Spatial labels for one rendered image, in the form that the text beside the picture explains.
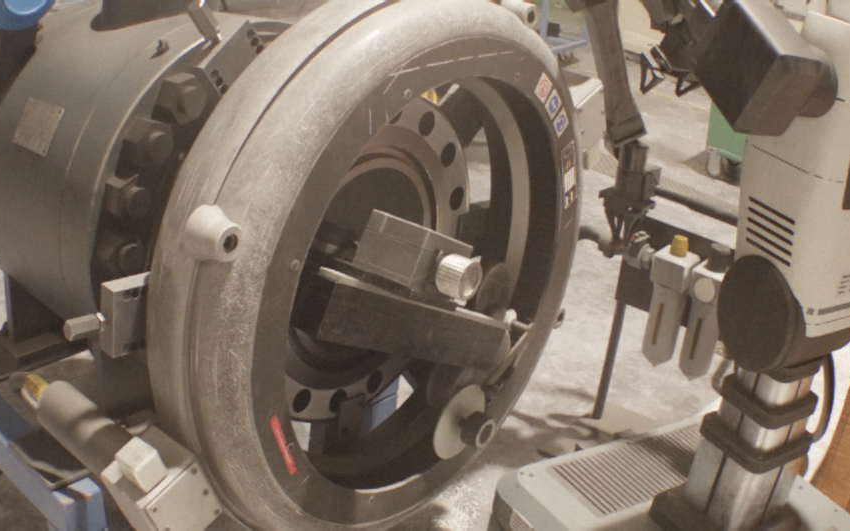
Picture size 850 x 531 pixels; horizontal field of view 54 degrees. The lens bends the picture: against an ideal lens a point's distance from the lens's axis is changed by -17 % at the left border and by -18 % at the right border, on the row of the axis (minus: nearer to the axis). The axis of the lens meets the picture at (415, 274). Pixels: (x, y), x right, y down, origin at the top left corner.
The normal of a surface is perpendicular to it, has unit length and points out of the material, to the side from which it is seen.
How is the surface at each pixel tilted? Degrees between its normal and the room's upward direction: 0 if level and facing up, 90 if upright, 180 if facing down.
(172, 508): 90
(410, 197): 119
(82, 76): 44
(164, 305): 80
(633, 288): 90
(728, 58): 90
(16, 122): 63
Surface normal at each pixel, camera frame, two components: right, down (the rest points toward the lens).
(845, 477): -0.62, 0.24
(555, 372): 0.11, -0.92
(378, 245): -0.51, -0.17
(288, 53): -0.28, -0.58
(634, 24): -0.81, 0.14
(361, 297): 0.78, 0.31
